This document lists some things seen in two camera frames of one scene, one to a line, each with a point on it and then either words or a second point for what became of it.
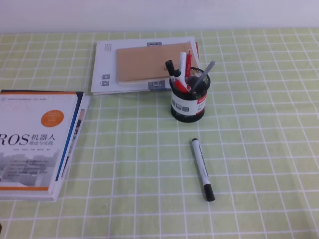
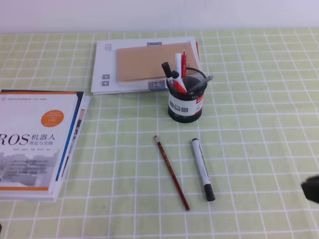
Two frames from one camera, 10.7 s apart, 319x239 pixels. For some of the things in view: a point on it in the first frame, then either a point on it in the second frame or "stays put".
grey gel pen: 204,75 → 200,83
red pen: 188,67 → 184,65
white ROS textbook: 36,128 stays put
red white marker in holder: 177,83 stays put
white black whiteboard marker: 203,170 stays put
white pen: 183,63 → 178,64
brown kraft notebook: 148,62 stays put
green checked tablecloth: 132,173 stays put
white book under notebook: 105,74 stays put
